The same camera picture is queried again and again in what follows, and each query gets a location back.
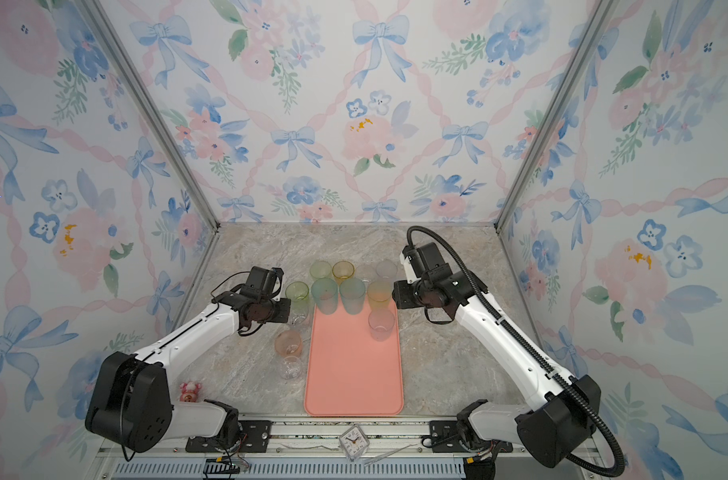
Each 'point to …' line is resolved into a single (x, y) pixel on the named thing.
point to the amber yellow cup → (342, 270)
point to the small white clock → (354, 441)
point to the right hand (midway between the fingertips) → (401, 291)
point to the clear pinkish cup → (381, 323)
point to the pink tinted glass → (288, 343)
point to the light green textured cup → (320, 269)
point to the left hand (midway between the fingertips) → (286, 306)
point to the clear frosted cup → (366, 272)
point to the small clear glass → (290, 367)
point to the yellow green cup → (379, 291)
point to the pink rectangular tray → (349, 373)
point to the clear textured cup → (386, 268)
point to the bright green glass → (297, 291)
